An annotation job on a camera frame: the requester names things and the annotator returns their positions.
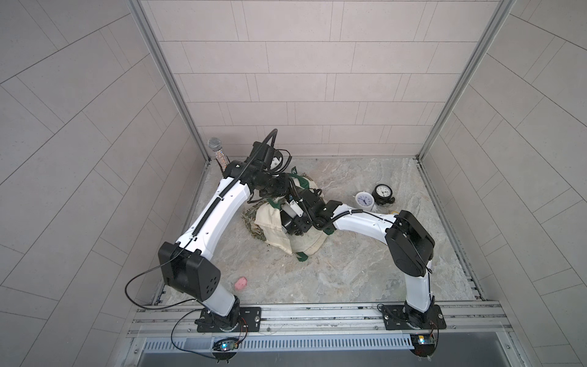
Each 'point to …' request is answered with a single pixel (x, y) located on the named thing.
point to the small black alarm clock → (382, 194)
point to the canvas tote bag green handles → (263, 219)
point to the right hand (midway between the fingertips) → (298, 217)
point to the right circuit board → (423, 345)
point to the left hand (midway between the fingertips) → (295, 187)
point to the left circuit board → (225, 349)
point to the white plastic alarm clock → (364, 199)
